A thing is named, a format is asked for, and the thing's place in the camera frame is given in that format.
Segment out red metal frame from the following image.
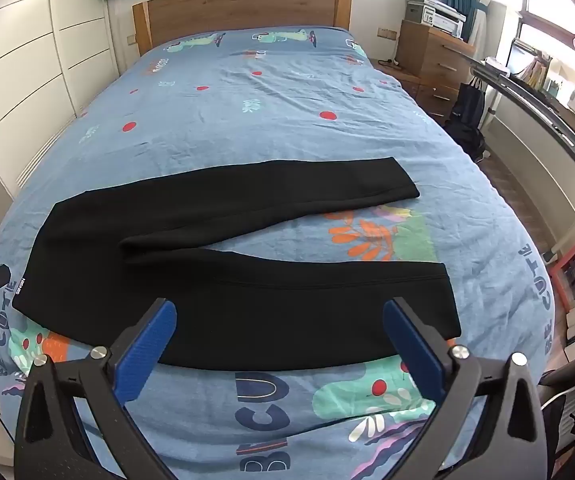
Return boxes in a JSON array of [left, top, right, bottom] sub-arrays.
[[542, 205, 575, 311]]

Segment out printed blue bed sheet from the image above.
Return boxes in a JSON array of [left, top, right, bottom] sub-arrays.
[[0, 25, 555, 480]]

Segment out wooden dresser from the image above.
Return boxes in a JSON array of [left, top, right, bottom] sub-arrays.
[[397, 19, 475, 121]]

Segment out black pants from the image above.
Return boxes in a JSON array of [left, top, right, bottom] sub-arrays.
[[11, 156, 463, 373]]

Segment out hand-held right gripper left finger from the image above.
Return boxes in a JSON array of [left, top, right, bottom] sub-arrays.
[[14, 298, 178, 480]]

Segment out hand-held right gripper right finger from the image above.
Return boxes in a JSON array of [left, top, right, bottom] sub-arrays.
[[382, 297, 551, 480]]

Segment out black bag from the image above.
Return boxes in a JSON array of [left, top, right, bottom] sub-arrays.
[[445, 79, 488, 162]]

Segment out grey desk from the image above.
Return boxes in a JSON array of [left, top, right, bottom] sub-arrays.
[[467, 56, 575, 221]]

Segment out wooden headboard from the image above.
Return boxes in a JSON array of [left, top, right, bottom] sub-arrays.
[[132, 0, 353, 56]]

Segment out white wardrobe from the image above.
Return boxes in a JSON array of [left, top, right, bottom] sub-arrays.
[[0, 0, 120, 188]]

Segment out white printer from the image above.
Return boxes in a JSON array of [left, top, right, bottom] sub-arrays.
[[405, 0, 467, 37]]

